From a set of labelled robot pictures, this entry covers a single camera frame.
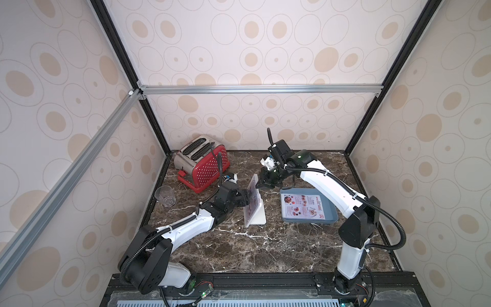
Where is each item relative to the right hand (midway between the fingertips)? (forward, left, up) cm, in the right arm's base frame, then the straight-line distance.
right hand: (261, 183), depth 79 cm
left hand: (0, +4, -7) cm, 8 cm away
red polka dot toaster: (+14, +31, -3) cm, 34 cm away
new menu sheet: (+2, -21, -21) cm, 29 cm away
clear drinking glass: (+4, +49, -17) cm, 52 cm away
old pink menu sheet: (-6, +3, -5) cm, 8 cm away
